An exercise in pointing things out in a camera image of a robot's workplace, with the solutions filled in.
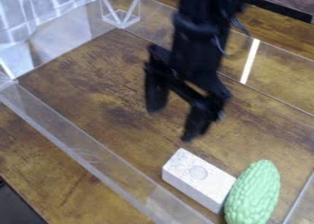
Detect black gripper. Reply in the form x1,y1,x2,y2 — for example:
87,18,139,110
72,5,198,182
144,13,231,142

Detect white foam block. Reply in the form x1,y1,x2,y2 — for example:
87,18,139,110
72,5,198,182
162,148,235,213

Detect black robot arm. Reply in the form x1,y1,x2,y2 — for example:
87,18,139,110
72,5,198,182
144,0,246,141

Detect clear acrylic tray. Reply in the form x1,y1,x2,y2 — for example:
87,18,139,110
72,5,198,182
0,0,314,224

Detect green bumpy gourd toy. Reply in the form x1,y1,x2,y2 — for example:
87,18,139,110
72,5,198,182
225,160,281,224

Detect thin black wire loop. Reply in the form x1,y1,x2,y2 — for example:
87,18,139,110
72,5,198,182
213,16,251,56

